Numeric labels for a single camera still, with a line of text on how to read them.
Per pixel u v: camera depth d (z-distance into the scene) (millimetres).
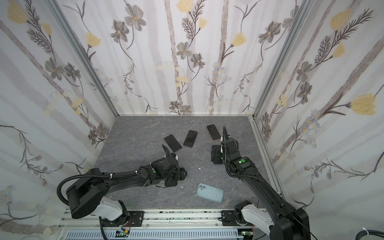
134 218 732
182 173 775
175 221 739
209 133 1101
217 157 717
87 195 428
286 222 384
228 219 733
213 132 1113
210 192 827
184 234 1676
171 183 861
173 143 1051
